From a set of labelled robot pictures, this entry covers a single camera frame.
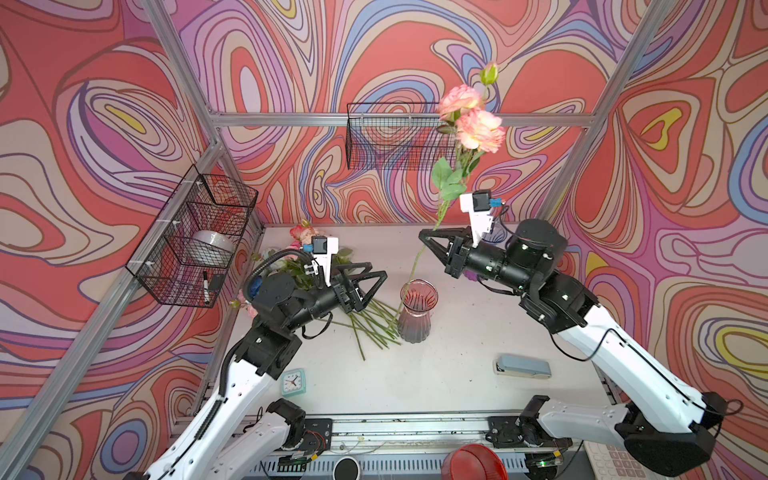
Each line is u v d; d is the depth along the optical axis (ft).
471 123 1.39
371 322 3.00
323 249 1.72
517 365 2.61
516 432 2.39
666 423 1.26
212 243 2.36
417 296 2.63
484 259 1.59
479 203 1.53
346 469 2.14
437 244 1.80
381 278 1.80
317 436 2.37
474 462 2.30
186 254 2.35
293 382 2.63
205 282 2.38
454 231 1.68
